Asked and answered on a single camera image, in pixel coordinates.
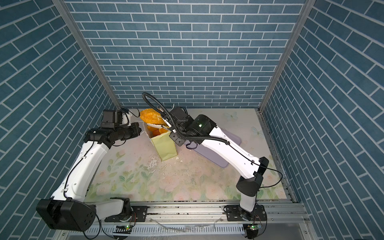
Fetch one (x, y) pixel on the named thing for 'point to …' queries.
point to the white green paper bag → (166, 144)
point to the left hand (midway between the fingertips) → (142, 128)
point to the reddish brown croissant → (155, 132)
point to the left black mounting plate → (138, 214)
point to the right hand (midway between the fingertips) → (176, 130)
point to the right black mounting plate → (234, 213)
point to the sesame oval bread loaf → (152, 116)
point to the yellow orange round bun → (162, 130)
